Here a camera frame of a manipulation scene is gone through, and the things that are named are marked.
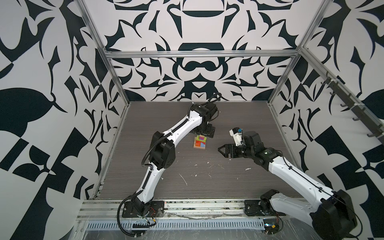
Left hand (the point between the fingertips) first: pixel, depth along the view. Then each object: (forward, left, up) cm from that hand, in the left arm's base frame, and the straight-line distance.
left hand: (204, 130), depth 88 cm
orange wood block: (-3, +4, -10) cm, 11 cm away
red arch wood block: (-4, 0, -8) cm, 9 cm away
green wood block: (-2, +4, -6) cm, 7 cm away
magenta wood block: (-2, +2, -5) cm, 6 cm away
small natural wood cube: (-6, +2, +3) cm, 7 cm away
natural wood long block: (-4, +5, -12) cm, 14 cm away
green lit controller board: (-46, -28, -14) cm, 55 cm away
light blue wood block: (-4, +1, -10) cm, 11 cm away
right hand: (-12, -9, +1) cm, 16 cm away
